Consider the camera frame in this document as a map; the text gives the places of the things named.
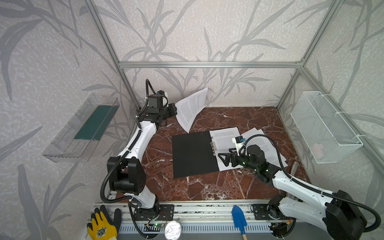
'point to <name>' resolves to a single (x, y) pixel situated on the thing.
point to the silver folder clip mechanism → (213, 148)
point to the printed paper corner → (189, 110)
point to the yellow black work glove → (101, 227)
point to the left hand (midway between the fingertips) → (178, 102)
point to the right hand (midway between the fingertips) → (224, 148)
